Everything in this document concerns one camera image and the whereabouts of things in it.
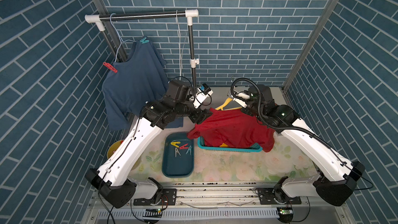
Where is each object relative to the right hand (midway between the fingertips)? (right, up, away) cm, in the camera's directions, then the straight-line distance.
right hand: (249, 94), depth 71 cm
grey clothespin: (-37, -31, +16) cm, 51 cm away
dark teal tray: (-36, -35, +15) cm, 53 cm away
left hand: (-18, -6, -6) cm, 20 cm away
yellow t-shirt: (-11, -27, +12) cm, 31 cm away
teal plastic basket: (+7, -28, +13) cm, 32 cm away
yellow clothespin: (-39, -28, +20) cm, 52 cm away
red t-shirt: (-7, -16, +1) cm, 17 cm away
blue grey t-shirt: (-55, +10, +12) cm, 57 cm away
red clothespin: (-33, -29, +18) cm, 48 cm away
